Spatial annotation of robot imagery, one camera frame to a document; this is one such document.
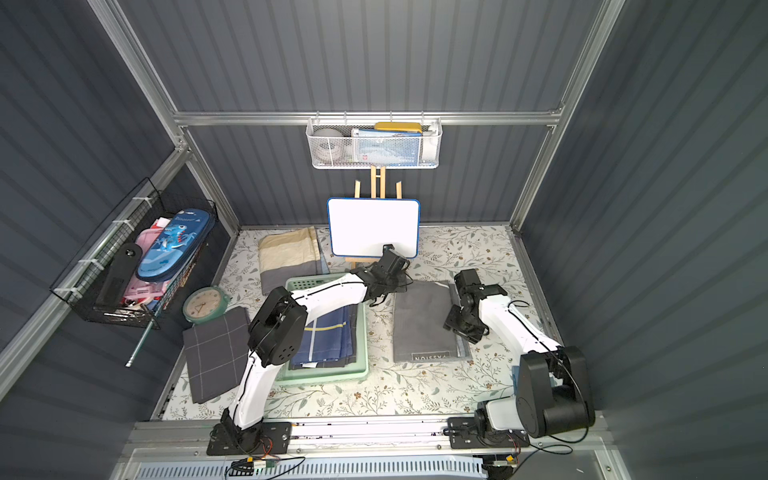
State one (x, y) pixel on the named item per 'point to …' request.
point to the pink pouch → (141, 291)
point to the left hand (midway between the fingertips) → (408, 283)
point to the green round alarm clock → (205, 305)
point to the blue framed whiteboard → (362, 227)
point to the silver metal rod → (130, 361)
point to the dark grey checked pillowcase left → (216, 351)
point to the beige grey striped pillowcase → (288, 255)
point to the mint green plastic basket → (354, 372)
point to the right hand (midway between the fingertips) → (461, 329)
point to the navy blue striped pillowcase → (329, 340)
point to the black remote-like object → (120, 275)
